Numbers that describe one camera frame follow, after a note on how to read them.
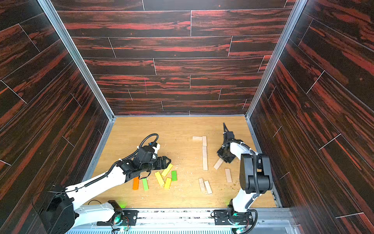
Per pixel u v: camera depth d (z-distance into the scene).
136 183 0.85
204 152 0.98
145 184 0.84
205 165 0.91
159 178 0.87
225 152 0.80
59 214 0.39
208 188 0.83
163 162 0.73
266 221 0.74
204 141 1.04
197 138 1.05
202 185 0.84
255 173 0.41
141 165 0.62
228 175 0.88
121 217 0.68
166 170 0.89
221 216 0.74
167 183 0.85
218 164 0.93
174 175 0.89
